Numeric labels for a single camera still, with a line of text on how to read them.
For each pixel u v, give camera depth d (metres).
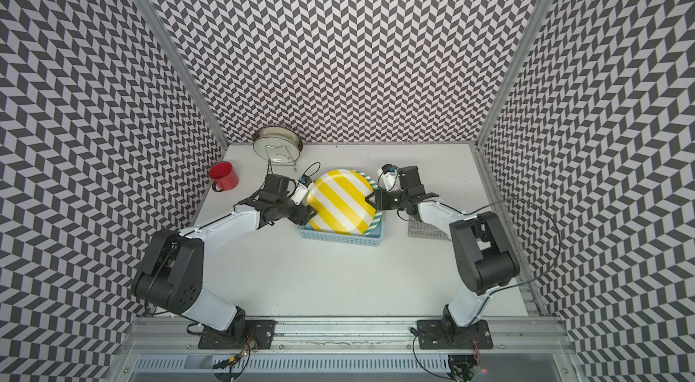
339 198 0.95
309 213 0.83
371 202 0.89
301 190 0.83
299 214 0.81
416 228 0.93
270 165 1.09
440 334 0.72
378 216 0.89
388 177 0.85
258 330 0.73
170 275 0.44
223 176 1.03
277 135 1.06
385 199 0.81
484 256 0.47
